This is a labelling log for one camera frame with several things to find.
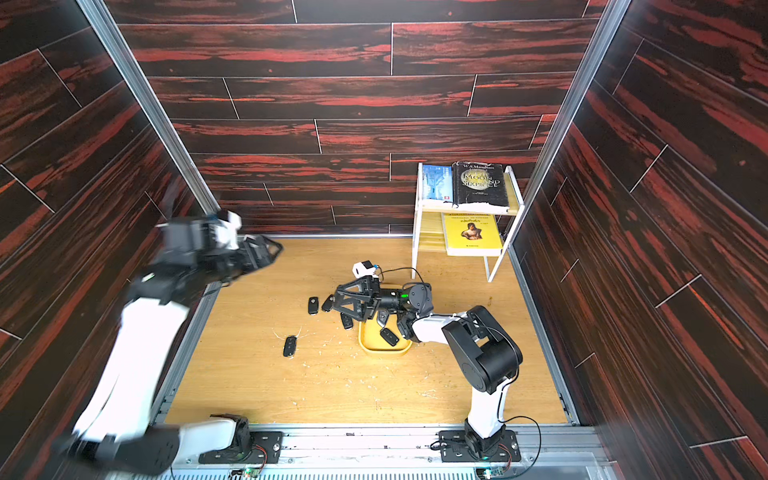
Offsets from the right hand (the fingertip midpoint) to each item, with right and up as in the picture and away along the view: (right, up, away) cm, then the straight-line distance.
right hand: (341, 296), depth 69 cm
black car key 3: (-2, -11, +26) cm, 29 cm away
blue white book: (+26, +32, +19) cm, 46 cm away
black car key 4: (-19, -17, +22) cm, 34 cm away
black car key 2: (-9, -6, +32) cm, 34 cm away
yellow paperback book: (+39, +17, +26) cm, 50 cm away
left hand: (-16, +10, 0) cm, 19 cm away
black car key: (-14, -6, +32) cm, 35 cm away
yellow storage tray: (+6, -16, +22) cm, 28 cm away
